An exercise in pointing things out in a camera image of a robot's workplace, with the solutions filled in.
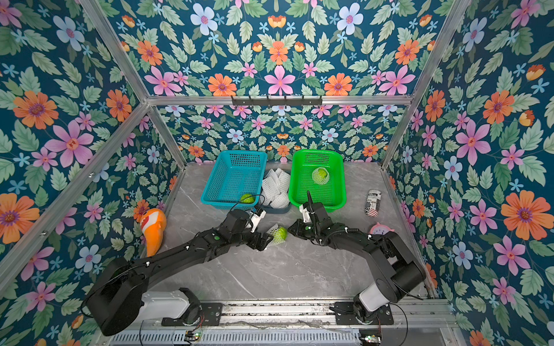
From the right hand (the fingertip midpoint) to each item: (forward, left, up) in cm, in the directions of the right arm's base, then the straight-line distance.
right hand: (292, 225), depth 88 cm
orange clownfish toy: (-1, +58, +2) cm, 58 cm away
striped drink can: (+16, -38, -5) cm, 41 cm away
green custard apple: (+28, -13, +1) cm, 31 cm away
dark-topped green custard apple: (-3, +5, -1) cm, 6 cm away
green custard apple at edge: (+13, +21, -1) cm, 24 cm away
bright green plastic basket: (+22, -19, -7) cm, 30 cm away
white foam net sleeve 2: (-3, +9, 0) cm, 9 cm away
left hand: (-4, +9, +2) cm, 11 cm away
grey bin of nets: (+10, +6, -5) cm, 13 cm away
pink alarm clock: (+2, -38, -5) cm, 38 cm away
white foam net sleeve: (+28, -11, -4) cm, 30 cm away
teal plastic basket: (+34, +33, -5) cm, 47 cm away
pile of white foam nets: (+22, +9, -1) cm, 24 cm away
